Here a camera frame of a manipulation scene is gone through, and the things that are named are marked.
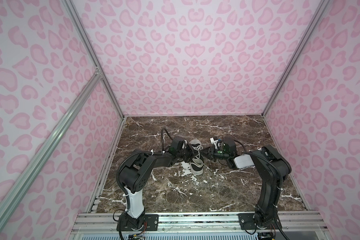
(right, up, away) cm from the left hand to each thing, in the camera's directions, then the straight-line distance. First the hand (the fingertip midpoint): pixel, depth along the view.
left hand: (202, 149), depth 90 cm
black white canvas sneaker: (-4, -9, -4) cm, 10 cm away
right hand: (-1, -1, 0) cm, 1 cm away
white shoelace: (-2, 0, +6) cm, 6 cm away
